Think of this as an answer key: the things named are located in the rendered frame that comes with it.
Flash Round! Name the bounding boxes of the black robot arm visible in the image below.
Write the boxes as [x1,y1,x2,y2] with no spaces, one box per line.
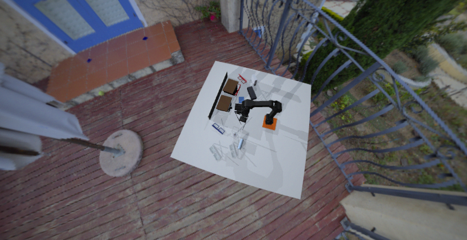
[235,99,282,125]

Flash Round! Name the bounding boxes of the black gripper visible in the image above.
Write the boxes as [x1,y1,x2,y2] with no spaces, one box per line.
[239,111,249,123]

